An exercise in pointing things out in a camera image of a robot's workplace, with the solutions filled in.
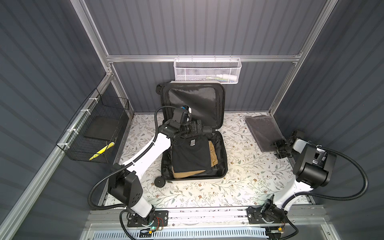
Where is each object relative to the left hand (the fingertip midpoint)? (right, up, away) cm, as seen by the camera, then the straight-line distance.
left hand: (197, 125), depth 81 cm
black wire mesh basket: (-54, -10, -15) cm, 57 cm away
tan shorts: (+10, -22, +5) cm, 25 cm away
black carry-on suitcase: (+5, +15, +5) cm, 16 cm away
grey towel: (+48, -4, +24) cm, 54 cm away
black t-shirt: (-3, -17, +8) cm, 19 cm away
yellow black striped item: (-45, -12, -11) cm, 48 cm away
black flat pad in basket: (-47, -1, -8) cm, 48 cm away
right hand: (+52, -15, +15) cm, 56 cm away
